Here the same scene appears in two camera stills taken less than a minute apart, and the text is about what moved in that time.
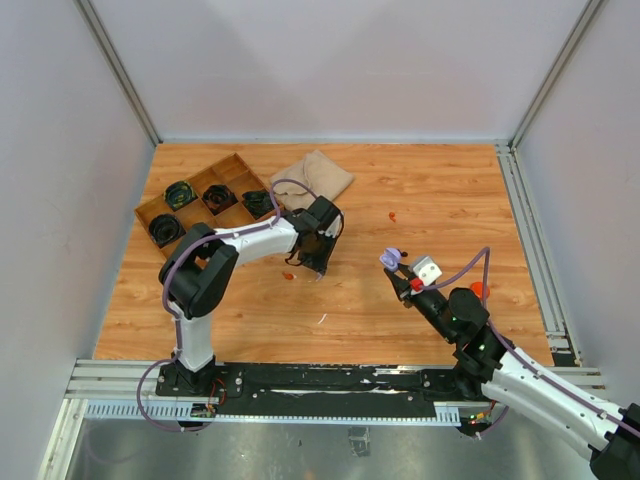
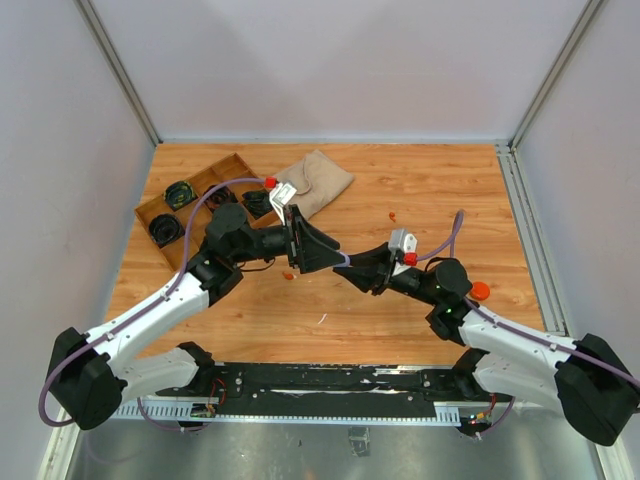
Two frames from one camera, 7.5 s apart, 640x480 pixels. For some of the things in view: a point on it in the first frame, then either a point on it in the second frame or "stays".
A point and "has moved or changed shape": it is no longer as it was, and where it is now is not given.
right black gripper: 401,284 -> 376,279
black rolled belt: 165,228 stays
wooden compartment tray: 226,195 stays
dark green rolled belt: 258,203 stays
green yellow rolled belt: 179,193 stays
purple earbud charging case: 390,259 has moved or changed shape
